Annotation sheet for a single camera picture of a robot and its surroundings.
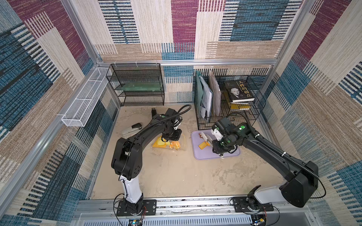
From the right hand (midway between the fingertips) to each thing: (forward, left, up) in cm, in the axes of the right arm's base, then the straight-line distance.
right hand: (218, 152), depth 77 cm
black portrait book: (+41, -19, +8) cm, 45 cm away
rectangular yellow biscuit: (+12, +6, -14) cm, 19 cm away
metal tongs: (+10, +5, -2) cm, 11 cm away
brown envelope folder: (+36, -3, +11) cm, 38 cm away
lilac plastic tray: (+6, +4, -13) cm, 15 cm away
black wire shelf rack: (+51, +52, +7) cm, 74 cm away
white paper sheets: (+32, +3, +4) cm, 32 cm away
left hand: (+12, +22, -5) cm, 25 cm away
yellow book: (+28, -15, +7) cm, 32 cm away
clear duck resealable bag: (+11, +28, -7) cm, 31 cm away
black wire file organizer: (+56, -39, +2) cm, 68 cm away
